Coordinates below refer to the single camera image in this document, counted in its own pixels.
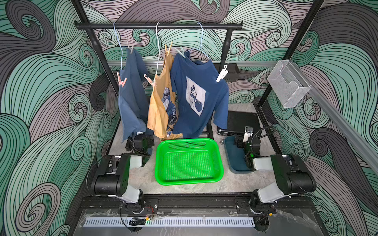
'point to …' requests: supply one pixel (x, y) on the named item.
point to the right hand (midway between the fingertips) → (242, 134)
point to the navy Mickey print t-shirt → (200, 99)
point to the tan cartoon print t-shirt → (162, 119)
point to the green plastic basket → (179, 161)
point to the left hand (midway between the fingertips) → (141, 135)
